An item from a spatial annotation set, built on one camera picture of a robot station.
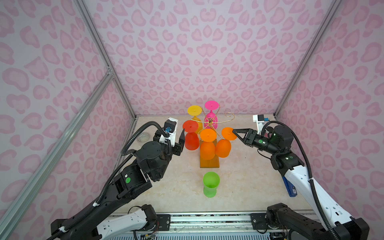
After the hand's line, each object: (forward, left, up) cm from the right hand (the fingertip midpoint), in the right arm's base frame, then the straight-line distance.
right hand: (235, 132), depth 66 cm
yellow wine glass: (+15, +18, -1) cm, 23 cm away
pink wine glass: (+18, +10, -1) cm, 21 cm away
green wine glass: (-13, +10, -24) cm, 29 cm away
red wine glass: (+3, +20, -9) cm, 22 cm away
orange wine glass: (+1, +4, -13) cm, 13 cm away
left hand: (-4, +24, +10) cm, 27 cm away
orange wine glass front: (-2, +12, -11) cm, 16 cm away
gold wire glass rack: (+9, +10, -3) cm, 14 cm away
